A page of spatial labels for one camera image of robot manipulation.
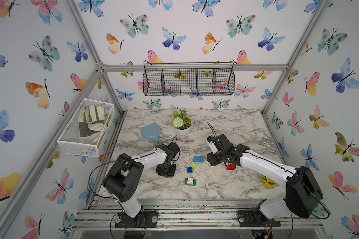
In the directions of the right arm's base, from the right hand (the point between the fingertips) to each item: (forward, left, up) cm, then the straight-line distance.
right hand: (212, 155), depth 85 cm
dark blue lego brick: (-6, +13, -9) cm, 16 cm away
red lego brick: (-3, -12, -8) cm, 15 cm away
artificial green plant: (+20, +19, +7) cm, 29 cm away
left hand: (-8, +23, -10) cm, 27 cm away
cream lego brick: (-13, +12, -7) cm, 19 cm away
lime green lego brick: (-3, +10, -9) cm, 14 cm away
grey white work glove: (+4, +62, +19) cm, 66 cm away
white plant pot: (+19, +18, -6) cm, 27 cm away
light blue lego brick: (+2, +7, -9) cm, 12 cm away
